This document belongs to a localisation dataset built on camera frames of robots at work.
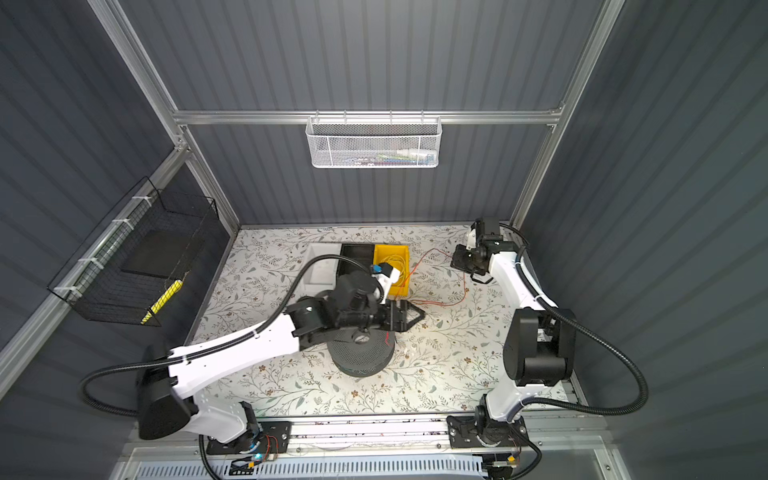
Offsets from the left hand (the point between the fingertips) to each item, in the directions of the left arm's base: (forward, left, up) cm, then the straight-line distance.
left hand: (418, 313), depth 67 cm
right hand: (+22, -16, -10) cm, 30 cm away
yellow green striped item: (+6, +59, 0) cm, 60 cm away
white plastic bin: (+33, +30, -28) cm, 53 cm away
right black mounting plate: (-20, -13, -25) cm, 34 cm away
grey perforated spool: (+2, +15, -27) cm, 31 cm away
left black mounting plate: (-18, +38, -24) cm, 49 cm away
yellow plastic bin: (+38, +7, -21) cm, 44 cm away
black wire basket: (+7, +70, +8) cm, 71 cm away
